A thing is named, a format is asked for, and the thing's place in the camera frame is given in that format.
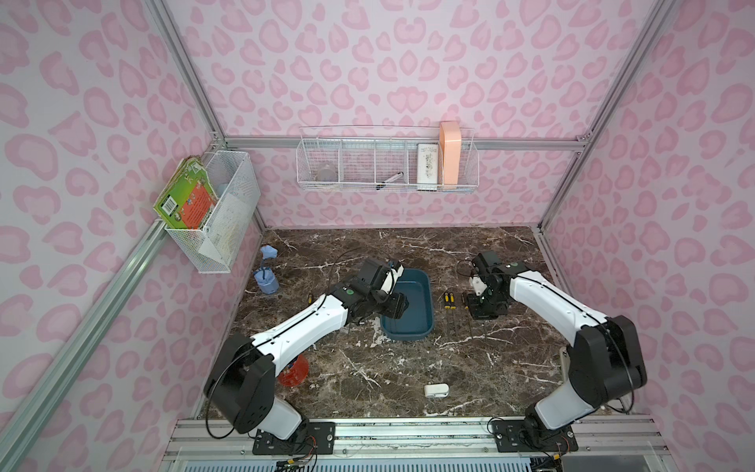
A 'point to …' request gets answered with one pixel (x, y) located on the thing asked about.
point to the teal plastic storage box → (417, 322)
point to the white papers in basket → (228, 224)
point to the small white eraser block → (437, 390)
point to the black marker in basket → (382, 184)
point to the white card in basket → (427, 166)
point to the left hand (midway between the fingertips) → (401, 297)
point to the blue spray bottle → (265, 277)
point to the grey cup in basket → (326, 174)
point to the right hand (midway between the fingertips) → (473, 313)
